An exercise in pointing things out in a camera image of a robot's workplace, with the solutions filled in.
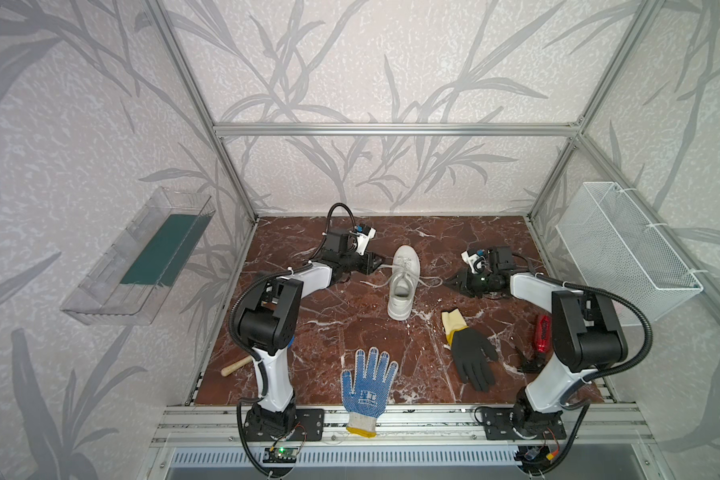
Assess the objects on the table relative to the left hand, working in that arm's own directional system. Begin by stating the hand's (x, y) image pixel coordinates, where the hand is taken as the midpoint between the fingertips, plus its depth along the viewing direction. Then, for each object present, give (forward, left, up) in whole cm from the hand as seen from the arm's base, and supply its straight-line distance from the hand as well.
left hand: (384, 249), depth 95 cm
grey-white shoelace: (-6, -3, -4) cm, 8 cm away
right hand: (-7, -21, -5) cm, 22 cm away
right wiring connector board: (-53, -38, -15) cm, 67 cm away
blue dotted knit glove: (-41, +4, -11) cm, 43 cm away
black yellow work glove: (-29, -26, -10) cm, 40 cm away
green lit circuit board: (-53, +25, -13) cm, 60 cm away
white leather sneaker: (-9, -6, -4) cm, 12 cm away
